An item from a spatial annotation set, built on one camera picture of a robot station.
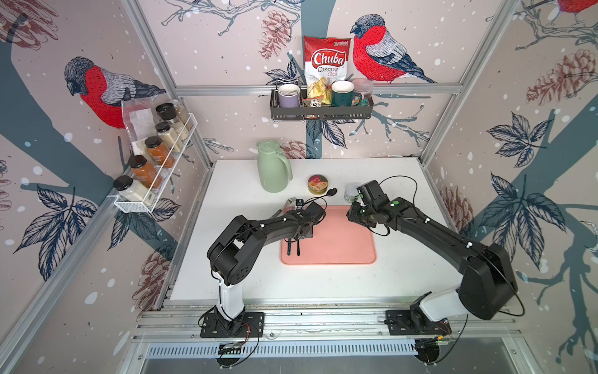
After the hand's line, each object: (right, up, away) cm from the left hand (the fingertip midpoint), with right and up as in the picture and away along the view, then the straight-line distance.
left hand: (306, 225), depth 95 cm
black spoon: (-3, -8, -4) cm, 9 cm away
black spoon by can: (+11, +13, +12) cm, 21 cm away
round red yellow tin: (+5, +17, +12) cm, 21 cm away
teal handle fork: (-7, -8, -5) cm, 11 cm away
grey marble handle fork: (-8, +9, +9) cm, 15 cm away
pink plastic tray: (+13, -6, -2) cm, 15 cm away
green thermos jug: (-13, +25, 0) cm, 28 cm away
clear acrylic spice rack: (-45, +41, -7) cm, 61 cm away
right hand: (+16, +7, -9) cm, 20 cm away
